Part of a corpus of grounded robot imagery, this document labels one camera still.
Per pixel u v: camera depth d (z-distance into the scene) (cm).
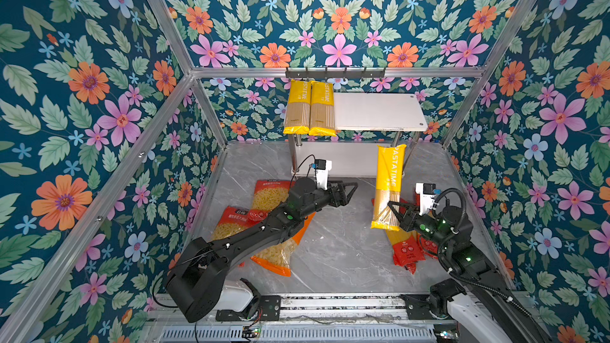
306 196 59
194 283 41
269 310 73
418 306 73
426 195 64
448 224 55
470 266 52
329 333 77
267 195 95
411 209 65
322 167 69
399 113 85
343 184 68
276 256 80
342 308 75
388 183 72
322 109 81
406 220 64
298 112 79
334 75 93
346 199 68
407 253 80
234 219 89
